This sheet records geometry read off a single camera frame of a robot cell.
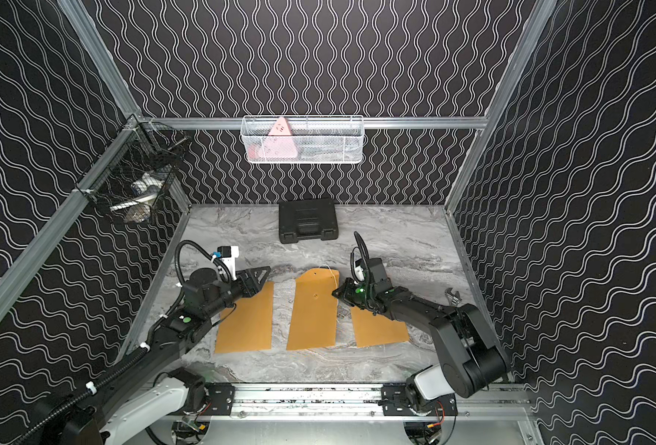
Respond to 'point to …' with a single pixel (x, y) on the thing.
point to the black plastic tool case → (305, 220)
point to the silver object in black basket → (145, 192)
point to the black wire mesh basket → (131, 176)
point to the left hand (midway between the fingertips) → (265, 265)
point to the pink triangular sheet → (278, 145)
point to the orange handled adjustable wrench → (453, 298)
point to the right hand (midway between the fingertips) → (332, 292)
